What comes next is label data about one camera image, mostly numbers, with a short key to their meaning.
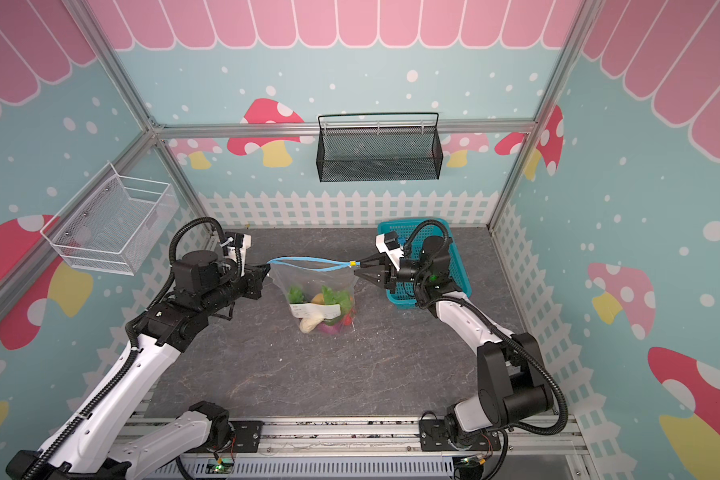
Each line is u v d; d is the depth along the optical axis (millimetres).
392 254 651
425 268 631
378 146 943
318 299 864
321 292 878
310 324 836
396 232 648
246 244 626
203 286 528
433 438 732
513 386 433
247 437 740
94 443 384
